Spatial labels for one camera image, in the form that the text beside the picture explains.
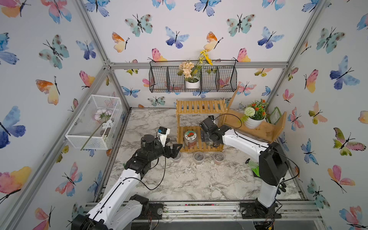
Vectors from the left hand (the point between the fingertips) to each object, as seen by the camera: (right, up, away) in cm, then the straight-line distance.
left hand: (176, 141), depth 77 cm
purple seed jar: (0, -12, +9) cm, 16 cm away
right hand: (+21, +3, +13) cm, 25 cm away
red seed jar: (+25, -11, +10) cm, 29 cm away
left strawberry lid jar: (+8, 0, +14) cm, 16 cm away
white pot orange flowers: (+48, +15, +12) cm, 51 cm away
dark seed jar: (+13, -11, +10) cm, 20 cm away
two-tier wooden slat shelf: (+18, +22, +38) cm, 48 cm away
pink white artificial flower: (-37, +13, -3) cm, 39 cm away
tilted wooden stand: (+61, +4, +20) cm, 64 cm away
